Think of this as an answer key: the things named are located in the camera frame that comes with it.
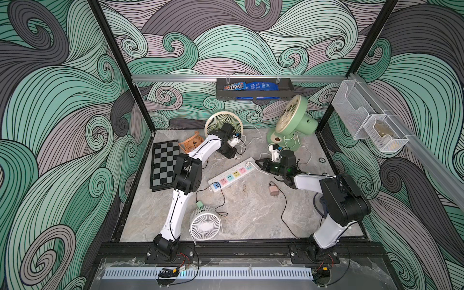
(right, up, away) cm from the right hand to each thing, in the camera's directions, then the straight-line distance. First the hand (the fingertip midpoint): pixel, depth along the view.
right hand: (257, 161), depth 93 cm
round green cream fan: (-23, +22, +7) cm, 32 cm away
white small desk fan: (-25, -24, -21) cm, 40 cm away
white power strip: (-14, -8, +2) cm, 16 cm away
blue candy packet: (-3, +40, -1) cm, 40 cm away
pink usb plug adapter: (+8, -15, -3) cm, 17 cm away
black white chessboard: (-52, +1, +7) cm, 53 cm away
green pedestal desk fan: (+16, +20, -6) cm, 26 cm away
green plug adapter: (-29, -20, -9) cm, 36 cm away
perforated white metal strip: (-21, -42, -23) cm, 52 cm away
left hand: (-14, +5, +8) cm, 16 cm away
